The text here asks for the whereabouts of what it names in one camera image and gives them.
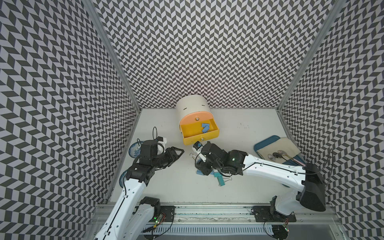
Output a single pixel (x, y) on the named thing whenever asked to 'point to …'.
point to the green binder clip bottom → (221, 182)
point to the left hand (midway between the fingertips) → (181, 154)
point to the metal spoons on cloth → (283, 154)
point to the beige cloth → (282, 144)
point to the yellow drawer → (193, 132)
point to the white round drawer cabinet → (191, 103)
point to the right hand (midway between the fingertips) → (201, 164)
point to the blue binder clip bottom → (206, 126)
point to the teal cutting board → (263, 143)
